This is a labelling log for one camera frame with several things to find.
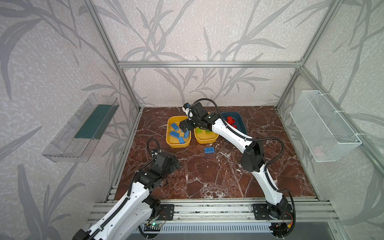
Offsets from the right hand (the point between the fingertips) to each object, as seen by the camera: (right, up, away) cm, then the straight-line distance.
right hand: (185, 118), depth 91 cm
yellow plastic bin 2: (+12, -13, +6) cm, 18 cm away
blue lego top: (+15, -20, +4) cm, 25 cm away
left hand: (-5, -23, -9) cm, 25 cm away
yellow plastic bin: (-9, -16, +8) cm, 20 cm away
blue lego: (-1, -11, +10) cm, 15 cm away
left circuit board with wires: (-14, -52, -20) cm, 58 cm away
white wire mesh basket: (+64, -7, -28) cm, 70 cm away
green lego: (+13, -6, -23) cm, 27 cm away
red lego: (+31, -2, +17) cm, 36 cm away
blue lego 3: (-4, -14, +8) cm, 17 cm away
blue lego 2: (-9, -6, +14) cm, 17 cm away
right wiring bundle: (+49, -55, -18) cm, 76 cm away
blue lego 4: (-9, -11, +11) cm, 18 cm away
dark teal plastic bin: (+37, -2, +18) cm, 42 cm away
